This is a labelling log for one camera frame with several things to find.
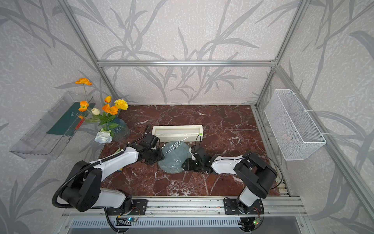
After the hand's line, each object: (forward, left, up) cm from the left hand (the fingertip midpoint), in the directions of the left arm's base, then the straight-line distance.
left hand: (163, 157), depth 88 cm
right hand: (-5, -12, -1) cm, 13 cm away
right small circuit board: (-32, -49, 0) cm, 58 cm away
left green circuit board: (-31, +12, -3) cm, 33 cm away
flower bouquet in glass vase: (+8, +24, +19) cm, 32 cm away
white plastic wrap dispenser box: (+15, -17, +5) cm, 23 cm away
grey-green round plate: (+3, -7, +1) cm, 7 cm away
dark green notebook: (+4, +41, +29) cm, 50 cm away
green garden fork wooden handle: (+7, +32, -4) cm, 33 cm away
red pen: (+5, +37, +28) cm, 46 cm away
